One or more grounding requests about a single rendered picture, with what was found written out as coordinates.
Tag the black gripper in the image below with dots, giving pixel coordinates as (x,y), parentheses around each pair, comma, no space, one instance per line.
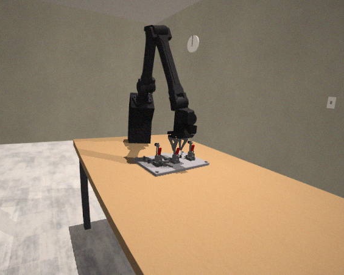
(177,138)

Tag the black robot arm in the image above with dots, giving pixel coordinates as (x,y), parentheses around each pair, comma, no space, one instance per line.
(160,36)

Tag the grey toggle clamp with red handle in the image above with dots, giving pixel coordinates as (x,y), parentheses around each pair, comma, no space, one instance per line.
(191,154)

